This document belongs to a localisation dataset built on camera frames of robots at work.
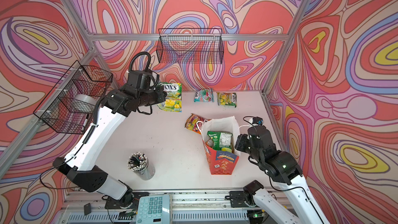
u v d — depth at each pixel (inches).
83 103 27.6
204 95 44.6
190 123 38.8
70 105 28.9
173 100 28.2
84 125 28.3
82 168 15.6
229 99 43.8
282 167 16.2
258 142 17.8
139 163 26.7
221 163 28.4
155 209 27.2
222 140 30.9
